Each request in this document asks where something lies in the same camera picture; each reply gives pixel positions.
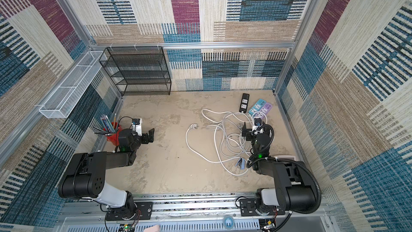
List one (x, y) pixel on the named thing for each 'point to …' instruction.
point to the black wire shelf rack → (138, 70)
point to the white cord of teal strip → (237, 133)
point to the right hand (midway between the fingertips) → (255, 124)
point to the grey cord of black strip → (224, 129)
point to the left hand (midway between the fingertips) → (146, 128)
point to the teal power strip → (257, 107)
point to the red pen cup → (115, 138)
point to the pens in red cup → (108, 129)
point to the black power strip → (244, 104)
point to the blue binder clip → (241, 164)
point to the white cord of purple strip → (210, 160)
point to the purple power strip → (266, 108)
